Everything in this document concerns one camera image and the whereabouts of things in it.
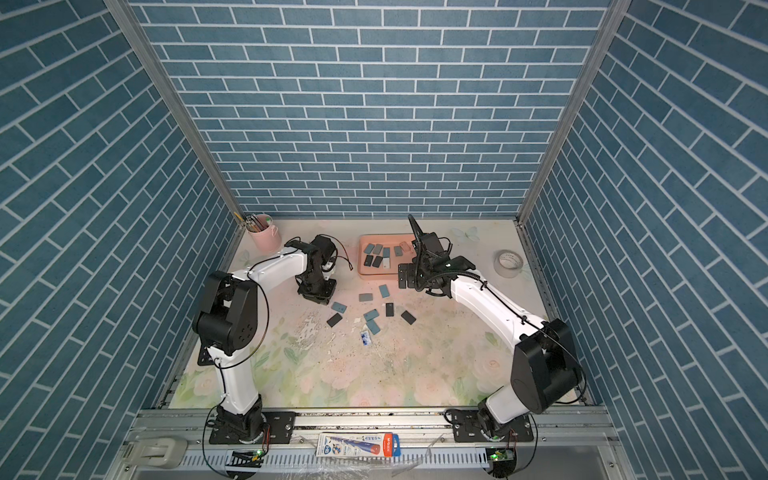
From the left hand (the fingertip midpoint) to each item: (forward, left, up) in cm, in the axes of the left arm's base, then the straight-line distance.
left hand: (332, 301), depth 94 cm
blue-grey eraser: (+24, -10, -2) cm, 26 cm away
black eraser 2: (+18, -13, -3) cm, 22 cm away
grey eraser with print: (+23, -21, -3) cm, 32 cm away
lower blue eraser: (-7, -13, -2) cm, 15 cm away
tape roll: (+17, -61, -1) cm, 63 cm away
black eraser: (+19, -10, -3) cm, 21 cm away
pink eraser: (+25, -24, -2) cm, 35 cm away
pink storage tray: (+21, -15, -2) cm, 26 cm away
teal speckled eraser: (-1, -2, -3) cm, 3 cm away
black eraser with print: (-1, -18, -2) cm, 18 cm away
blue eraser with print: (-4, -12, -2) cm, 13 cm away
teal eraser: (+23, -17, -3) cm, 28 cm away
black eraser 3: (-4, -24, -3) cm, 25 cm away
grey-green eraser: (+24, -13, -3) cm, 27 cm away
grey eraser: (+4, -10, -4) cm, 12 cm away
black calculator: (-17, +34, -3) cm, 39 cm away
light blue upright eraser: (+6, -16, -3) cm, 18 cm away
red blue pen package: (-38, -11, -2) cm, 40 cm away
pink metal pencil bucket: (+24, +27, +2) cm, 36 cm away
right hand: (+2, -26, +12) cm, 29 cm away
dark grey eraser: (-5, -1, -4) cm, 6 cm away
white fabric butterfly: (+33, -51, -3) cm, 61 cm away
